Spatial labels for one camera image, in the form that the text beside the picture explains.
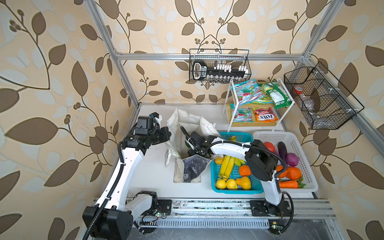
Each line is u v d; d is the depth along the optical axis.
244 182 0.77
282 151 0.90
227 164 0.86
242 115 0.89
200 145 0.70
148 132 0.57
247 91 0.75
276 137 0.93
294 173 0.79
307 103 0.71
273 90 0.75
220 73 0.84
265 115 0.89
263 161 0.52
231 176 0.85
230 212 0.74
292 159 0.82
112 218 0.37
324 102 0.74
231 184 0.78
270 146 0.91
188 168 0.75
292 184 0.75
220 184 0.78
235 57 0.91
